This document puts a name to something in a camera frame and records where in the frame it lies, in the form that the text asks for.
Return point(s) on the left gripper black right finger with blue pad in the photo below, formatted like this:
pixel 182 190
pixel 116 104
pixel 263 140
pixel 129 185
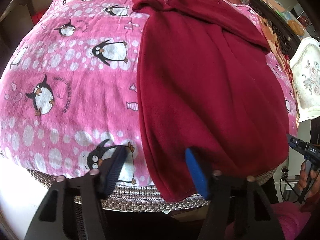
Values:
pixel 236 206

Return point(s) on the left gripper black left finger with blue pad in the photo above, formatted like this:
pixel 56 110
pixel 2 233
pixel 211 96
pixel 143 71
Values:
pixel 72 208

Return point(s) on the dark red fleece garment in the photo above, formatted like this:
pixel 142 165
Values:
pixel 203 83

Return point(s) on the white floral embroidered cushion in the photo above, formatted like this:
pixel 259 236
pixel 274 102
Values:
pixel 305 69

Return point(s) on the dark carved wooden headboard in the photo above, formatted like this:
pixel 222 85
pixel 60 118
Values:
pixel 287 38

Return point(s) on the pink penguin print blanket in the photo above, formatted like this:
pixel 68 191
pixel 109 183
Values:
pixel 69 91

